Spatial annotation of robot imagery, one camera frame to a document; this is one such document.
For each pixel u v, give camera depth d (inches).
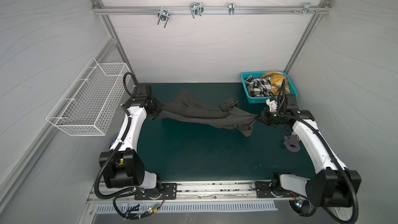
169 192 29.1
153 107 28.9
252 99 41.0
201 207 27.7
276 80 42.6
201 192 29.7
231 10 30.8
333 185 15.2
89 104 27.1
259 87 41.3
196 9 30.1
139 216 25.6
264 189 28.8
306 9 30.1
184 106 41.6
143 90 25.1
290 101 24.2
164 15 31.3
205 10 30.9
